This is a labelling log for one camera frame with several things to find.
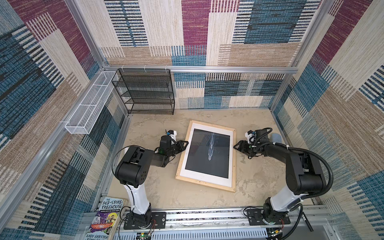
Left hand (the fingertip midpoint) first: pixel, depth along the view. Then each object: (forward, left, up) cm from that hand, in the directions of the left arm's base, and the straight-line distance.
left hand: (188, 141), depth 96 cm
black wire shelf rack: (+37, +31, +11) cm, 49 cm away
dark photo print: (-7, -13, -3) cm, 15 cm away
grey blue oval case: (+4, -59, -3) cm, 59 cm away
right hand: (-5, -31, -2) cm, 31 cm away
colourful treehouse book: (-41, +39, -4) cm, 56 cm away
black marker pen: (-42, -56, -4) cm, 70 cm away
